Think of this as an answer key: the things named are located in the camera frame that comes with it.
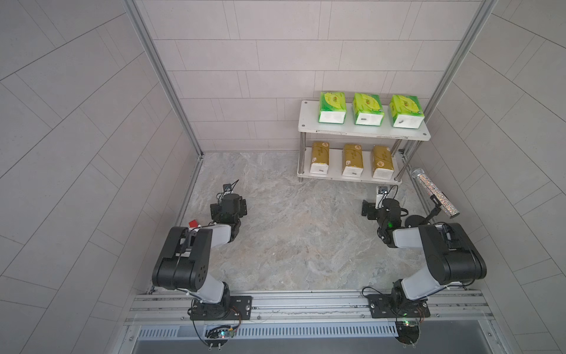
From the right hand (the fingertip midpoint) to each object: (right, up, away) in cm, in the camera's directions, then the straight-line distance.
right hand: (374, 198), depth 96 cm
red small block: (-77, -10, -7) cm, 77 cm away
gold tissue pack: (-24, +15, +1) cm, 28 cm away
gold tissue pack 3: (+3, +15, -1) cm, 15 cm away
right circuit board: (+1, -39, -27) cm, 47 cm away
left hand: (-63, 0, -1) cm, 63 cm away
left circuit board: (-58, -37, -30) cm, 76 cm away
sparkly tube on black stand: (+13, +10, -13) cm, 21 cm away
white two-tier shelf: (+3, +23, -17) cm, 29 cm away
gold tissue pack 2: (-9, +17, +1) cm, 19 cm away
